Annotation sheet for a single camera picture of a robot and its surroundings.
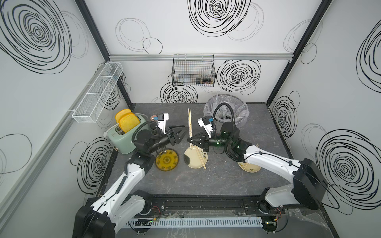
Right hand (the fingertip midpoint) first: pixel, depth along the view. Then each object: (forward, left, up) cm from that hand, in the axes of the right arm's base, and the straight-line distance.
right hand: (188, 141), depth 66 cm
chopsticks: (+4, -1, +6) cm, 8 cm away
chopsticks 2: (+5, -6, -26) cm, 27 cm away
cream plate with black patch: (+4, -1, -27) cm, 27 cm away
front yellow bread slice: (+16, +35, -7) cm, 39 cm away
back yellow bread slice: (+20, +41, -5) cm, 46 cm away
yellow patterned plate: (+2, +14, -27) cm, 31 cm away
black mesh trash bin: (+30, -21, -13) cm, 38 cm away
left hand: (+4, +1, +3) cm, 5 cm away
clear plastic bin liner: (+29, -21, -12) cm, 38 cm away
